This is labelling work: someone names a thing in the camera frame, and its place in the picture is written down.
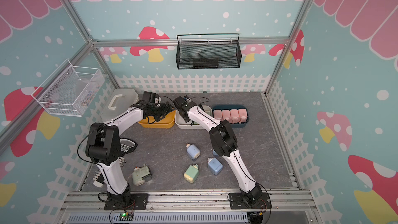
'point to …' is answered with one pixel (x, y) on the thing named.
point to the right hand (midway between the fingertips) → (195, 112)
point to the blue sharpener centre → (192, 151)
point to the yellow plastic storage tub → (167, 122)
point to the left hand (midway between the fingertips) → (171, 113)
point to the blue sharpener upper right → (215, 153)
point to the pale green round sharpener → (141, 174)
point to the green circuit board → (125, 216)
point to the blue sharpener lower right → (214, 166)
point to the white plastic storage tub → (181, 123)
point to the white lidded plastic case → (119, 101)
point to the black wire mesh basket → (197, 55)
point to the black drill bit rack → (99, 180)
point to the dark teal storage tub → (232, 107)
